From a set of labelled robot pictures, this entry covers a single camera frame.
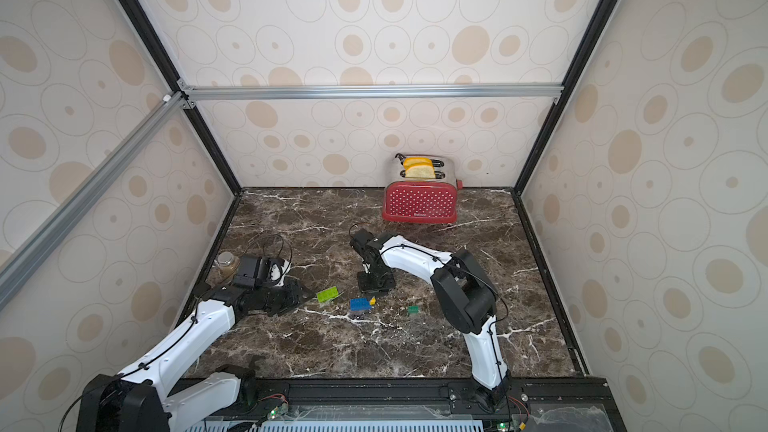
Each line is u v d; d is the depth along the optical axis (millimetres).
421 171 977
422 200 1000
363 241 751
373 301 869
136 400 388
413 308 877
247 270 656
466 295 512
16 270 505
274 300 705
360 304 875
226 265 875
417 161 1000
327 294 921
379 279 813
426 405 729
